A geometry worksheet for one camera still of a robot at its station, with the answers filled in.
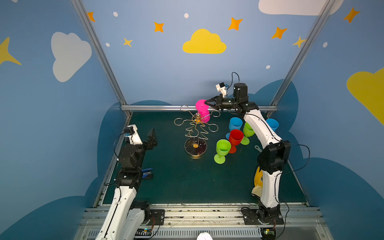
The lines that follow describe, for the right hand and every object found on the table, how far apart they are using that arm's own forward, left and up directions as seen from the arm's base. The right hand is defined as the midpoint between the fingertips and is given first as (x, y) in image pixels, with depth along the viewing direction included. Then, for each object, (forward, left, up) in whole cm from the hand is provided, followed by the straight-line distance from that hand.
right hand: (206, 101), depth 79 cm
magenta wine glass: (-3, +1, -4) cm, 5 cm away
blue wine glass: (+6, -46, -22) cm, 52 cm away
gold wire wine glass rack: (-7, +5, -33) cm, 34 cm away
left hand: (-18, +30, -4) cm, 35 cm away
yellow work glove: (-35, -31, -33) cm, 57 cm away
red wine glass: (-7, -20, -22) cm, 30 cm away
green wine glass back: (-14, -12, -25) cm, 31 cm away
